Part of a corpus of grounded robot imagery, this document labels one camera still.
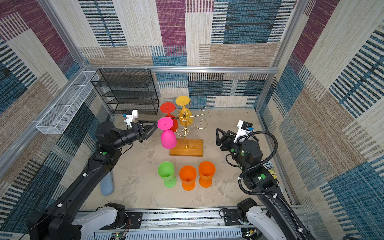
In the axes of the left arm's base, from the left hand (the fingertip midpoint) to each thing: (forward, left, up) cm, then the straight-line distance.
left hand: (157, 123), depth 64 cm
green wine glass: (-9, -1, -27) cm, 29 cm away
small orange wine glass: (-12, -12, -26) cm, 31 cm away
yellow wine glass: (+9, -12, -5) cm, 16 cm away
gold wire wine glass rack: (+9, -12, -35) cm, 38 cm away
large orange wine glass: (-10, -22, -26) cm, 35 cm away
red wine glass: (+13, -3, -3) cm, 13 cm away
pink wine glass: (+1, -3, -13) cm, 13 cm away
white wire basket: (+6, +49, -4) cm, 49 cm away
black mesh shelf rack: (+48, +32, -18) cm, 60 cm away
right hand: (-1, -28, -6) cm, 28 cm away
